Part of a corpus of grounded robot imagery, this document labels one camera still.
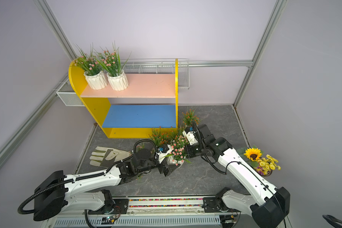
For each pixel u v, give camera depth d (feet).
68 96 2.53
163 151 2.03
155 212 2.42
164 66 3.08
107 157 2.99
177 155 2.11
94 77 2.24
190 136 2.23
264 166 2.03
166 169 2.14
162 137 2.74
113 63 2.06
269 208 1.21
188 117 3.04
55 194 1.33
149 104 4.09
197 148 2.03
